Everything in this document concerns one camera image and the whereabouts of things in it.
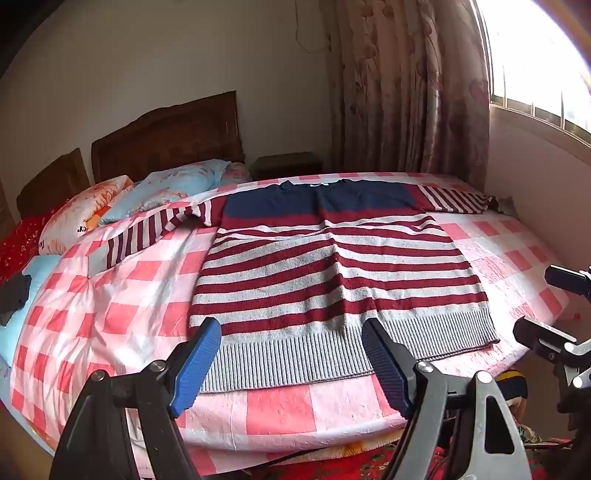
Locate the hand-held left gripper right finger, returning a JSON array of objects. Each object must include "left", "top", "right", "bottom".
[{"left": 361, "top": 318, "right": 532, "bottom": 480}]

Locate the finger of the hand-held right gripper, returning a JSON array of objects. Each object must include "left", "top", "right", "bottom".
[
  {"left": 513, "top": 316, "right": 579, "bottom": 361},
  {"left": 545, "top": 265, "right": 591, "bottom": 296}
]

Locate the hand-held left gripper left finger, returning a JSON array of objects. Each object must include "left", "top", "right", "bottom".
[{"left": 48, "top": 318, "right": 222, "bottom": 480}]

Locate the red grey striped sweater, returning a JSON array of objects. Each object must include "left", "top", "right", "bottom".
[{"left": 88, "top": 179, "right": 502, "bottom": 393}]

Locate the dark yellow striped cloth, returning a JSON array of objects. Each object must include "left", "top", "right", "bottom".
[{"left": 496, "top": 368, "right": 528, "bottom": 407}]

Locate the pink checkered bed sheet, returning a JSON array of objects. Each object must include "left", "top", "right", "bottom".
[{"left": 9, "top": 172, "right": 578, "bottom": 462}]

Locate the red floral blanket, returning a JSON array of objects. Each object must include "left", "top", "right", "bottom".
[{"left": 259, "top": 438, "right": 591, "bottom": 480}]

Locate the light blue sheet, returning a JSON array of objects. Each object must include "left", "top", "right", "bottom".
[{"left": 0, "top": 254, "right": 63, "bottom": 365}]

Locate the blue floral folded quilt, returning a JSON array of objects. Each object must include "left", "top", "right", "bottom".
[{"left": 98, "top": 159, "right": 232, "bottom": 225}]

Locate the orange floral folded quilt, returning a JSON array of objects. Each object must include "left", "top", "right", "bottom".
[{"left": 38, "top": 175, "right": 134, "bottom": 256}]

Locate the pink floral pillow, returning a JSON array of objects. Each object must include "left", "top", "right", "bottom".
[{"left": 224, "top": 162, "right": 252, "bottom": 185}]

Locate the red cloth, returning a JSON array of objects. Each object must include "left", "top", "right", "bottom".
[{"left": 0, "top": 215, "right": 61, "bottom": 282}]

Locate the dark wooden nightstand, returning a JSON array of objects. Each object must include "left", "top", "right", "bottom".
[{"left": 249, "top": 152, "right": 324, "bottom": 182}]

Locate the window with bars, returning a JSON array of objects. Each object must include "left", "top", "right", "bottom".
[{"left": 473, "top": 0, "right": 591, "bottom": 139}]

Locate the large wooden headboard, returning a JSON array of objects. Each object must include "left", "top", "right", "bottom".
[{"left": 91, "top": 90, "right": 246, "bottom": 184}]

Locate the small wooden headboard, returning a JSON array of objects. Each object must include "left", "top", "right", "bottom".
[{"left": 16, "top": 148, "right": 92, "bottom": 220}]

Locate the floral curtain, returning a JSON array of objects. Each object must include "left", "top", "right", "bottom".
[{"left": 330, "top": 0, "right": 492, "bottom": 190}]

